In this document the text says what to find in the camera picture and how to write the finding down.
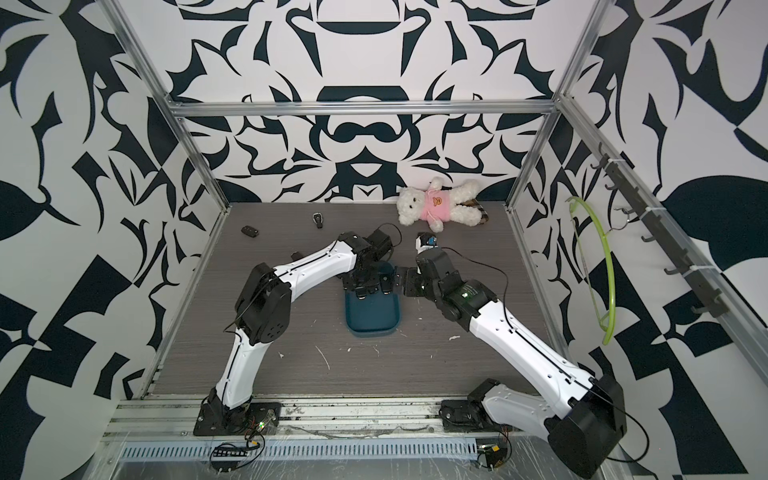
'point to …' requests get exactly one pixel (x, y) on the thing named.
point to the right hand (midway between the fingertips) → (407, 269)
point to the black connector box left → (225, 458)
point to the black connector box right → (494, 454)
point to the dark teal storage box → (376, 315)
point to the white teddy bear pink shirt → (438, 204)
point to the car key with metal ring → (317, 217)
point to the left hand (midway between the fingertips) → (367, 280)
